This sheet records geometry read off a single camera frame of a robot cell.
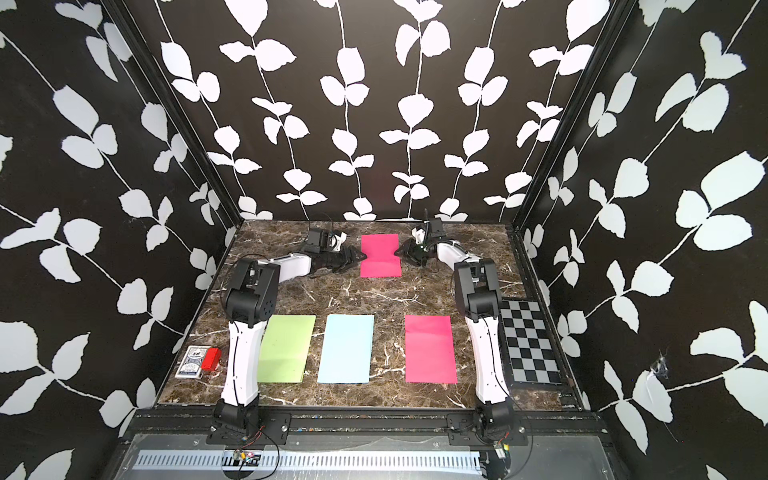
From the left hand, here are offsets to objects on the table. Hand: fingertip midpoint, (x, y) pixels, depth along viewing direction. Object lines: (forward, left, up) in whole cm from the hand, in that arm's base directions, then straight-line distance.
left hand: (364, 254), depth 104 cm
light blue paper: (-32, +5, -6) cm, 33 cm away
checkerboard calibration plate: (-36, -49, -3) cm, 61 cm away
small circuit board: (-58, +29, -5) cm, 65 cm away
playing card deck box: (-36, +49, -3) cm, 60 cm away
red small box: (-34, +43, -3) cm, 55 cm away
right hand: (+3, -12, -1) cm, 12 cm away
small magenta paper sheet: (0, -6, -3) cm, 7 cm away
